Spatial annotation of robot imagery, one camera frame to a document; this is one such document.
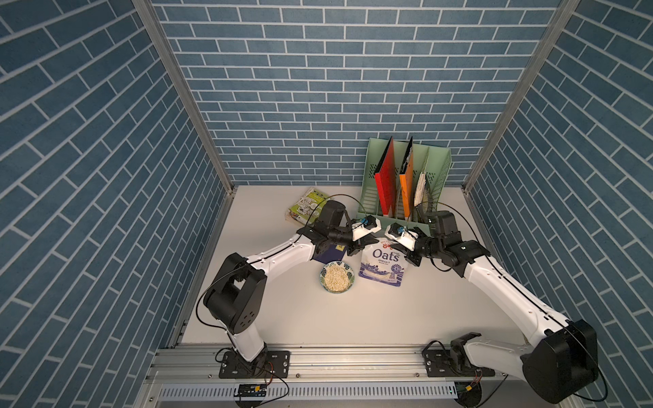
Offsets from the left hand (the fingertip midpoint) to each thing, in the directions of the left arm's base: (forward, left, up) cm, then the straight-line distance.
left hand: (381, 240), depth 80 cm
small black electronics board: (-37, +38, -22) cm, 58 cm away
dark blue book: (+5, +17, -17) cm, 25 cm away
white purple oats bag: (-4, -1, -7) cm, 8 cm away
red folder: (+19, -3, +8) cm, 21 cm away
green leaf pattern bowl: (-6, +14, -15) cm, 21 cm away
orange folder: (+19, -9, +9) cm, 23 cm away
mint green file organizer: (+37, -26, +2) cm, 46 cm away
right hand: (0, -5, -1) cm, 5 cm away
